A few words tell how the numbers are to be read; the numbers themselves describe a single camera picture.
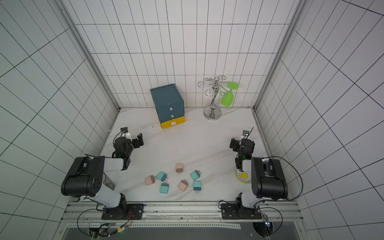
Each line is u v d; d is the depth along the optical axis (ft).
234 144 2.93
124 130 2.66
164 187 2.61
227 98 3.37
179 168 2.81
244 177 2.73
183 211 2.44
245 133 2.66
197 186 2.62
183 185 2.64
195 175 2.74
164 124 3.39
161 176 2.73
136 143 2.77
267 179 1.49
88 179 1.48
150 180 2.67
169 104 3.03
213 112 3.82
